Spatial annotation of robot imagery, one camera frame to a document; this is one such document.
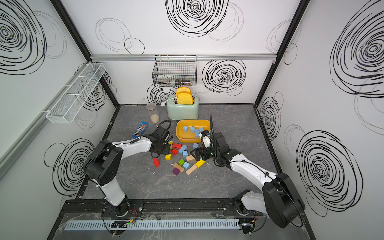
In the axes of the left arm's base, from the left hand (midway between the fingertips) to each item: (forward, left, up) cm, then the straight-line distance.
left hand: (166, 149), depth 95 cm
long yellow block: (-9, -22, +1) cm, 24 cm away
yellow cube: (-6, -3, +3) cm, 8 cm away
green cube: (-9, -11, +3) cm, 15 cm away
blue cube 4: (-3, -13, +3) cm, 13 cm away
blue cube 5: (-11, -14, +2) cm, 18 cm away
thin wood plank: (-12, -10, +1) cm, 15 cm away
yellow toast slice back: (+33, -10, +23) cm, 42 cm away
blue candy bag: (+15, +20, +1) cm, 25 cm away
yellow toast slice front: (+28, -11, +20) cm, 36 cm away
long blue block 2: (0, -11, +2) cm, 11 cm away
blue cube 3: (+2, -19, +3) cm, 19 cm away
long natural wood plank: (-13, -17, +1) cm, 21 cm away
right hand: (-6, -20, +11) cm, 24 cm away
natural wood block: (-7, -16, +3) cm, 18 cm away
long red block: (+2, -7, +1) cm, 8 cm away
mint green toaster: (+22, -8, +12) cm, 26 cm away
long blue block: (+12, -20, +2) cm, 24 cm away
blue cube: (+15, -12, +4) cm, 19 cm away
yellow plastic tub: (+14, -14, +2) cm, 19 cm away
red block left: (-9, +4, +1) cm, 10 cm away
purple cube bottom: (-14, -8, +1) cm, 16 cm away
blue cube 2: (+14, -17, +3) cm, 22 cm away
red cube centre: (-2, -6, +2) cm, 7 cm away
